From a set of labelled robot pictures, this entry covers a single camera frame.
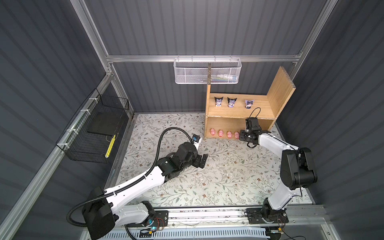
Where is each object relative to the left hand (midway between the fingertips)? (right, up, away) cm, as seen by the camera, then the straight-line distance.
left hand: (200, 151), depth 77 cm
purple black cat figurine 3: (+27, +25, +4) cm, 37 cm away
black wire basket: (-55, +8, -5) cm, 55 cm away
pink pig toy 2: (+14, +9, +21) cm, 27 cm away
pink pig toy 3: (+20, +8, +20) cm, 29 cm away
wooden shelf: (+15, +20, +6) cm, 26 cm away
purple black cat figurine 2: (+17, +26, +6) cm, 32 cm away
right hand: (+31, +7, +20) cm, 37 cm away
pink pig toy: (+9, +10, +22) cm, 26 cm away
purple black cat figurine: (+11, +27, +6) cm, 30 cm away
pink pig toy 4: (+24, +7, +19) cm, 32 cm away
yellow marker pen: (-42, +4, -8) cm, 43 cm away
